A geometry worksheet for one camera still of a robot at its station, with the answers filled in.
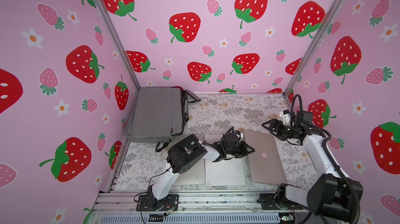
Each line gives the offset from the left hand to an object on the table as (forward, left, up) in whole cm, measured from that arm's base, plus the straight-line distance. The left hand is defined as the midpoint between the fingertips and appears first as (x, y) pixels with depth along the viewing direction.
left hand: (257, 152), depth 83 cm
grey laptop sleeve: (+24, +59, +3) cm, 64 cm away
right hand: (+9, -4, +10) cm, 14 cm away
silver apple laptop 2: (-11, +34, -5) cm, 36 cm away
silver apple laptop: (-8, +15, -7) cm, 19 cm away
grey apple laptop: (-3, -6, -6) cm, 9 cm away
